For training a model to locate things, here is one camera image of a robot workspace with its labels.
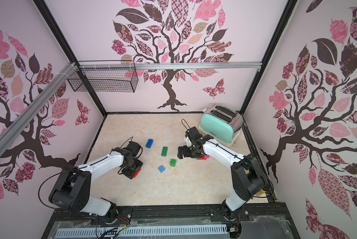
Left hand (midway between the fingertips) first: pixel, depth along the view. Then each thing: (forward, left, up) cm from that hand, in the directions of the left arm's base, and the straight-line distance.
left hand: (140, 172), depth 88 cm
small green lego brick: (+5, -20, +2) cm, 21 cm away
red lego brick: (-1, +3, -1) cm, 3 cm away
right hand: (+8, -27, +8) cm, 29 cm away
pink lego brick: (+9, -41, +2) cm, 42 cm away
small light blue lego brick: (+2, -13, -1) cm, 13 cm away
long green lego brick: (+13, -14, +1) cm, 19 cm away
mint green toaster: (+24, -51, +17) cm, 59 cm away
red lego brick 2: (+9, -39, +1) cm, 40 cm away
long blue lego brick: (+20, -3, +1) cm, 21 cm away
